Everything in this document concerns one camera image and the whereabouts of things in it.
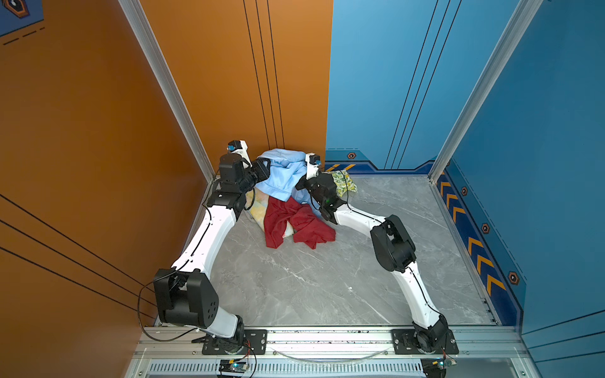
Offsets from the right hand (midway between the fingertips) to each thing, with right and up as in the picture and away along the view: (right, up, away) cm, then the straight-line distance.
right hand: (294, 165), depth 92 cm
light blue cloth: (-2, -2, -10) cm, 11 cm away
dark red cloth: (+5, -25, 0) cm, 25 cm away
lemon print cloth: (+23, -5, +23) cm, 33 cm away
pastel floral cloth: (-17, -15, +10) cm, 25 cm away
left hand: (-8, +1, -13) cm, 15 cm away
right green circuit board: (+46, -62, -22) cm, 81 cm away
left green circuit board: (-18, -64, -21) cm, 70 cm away
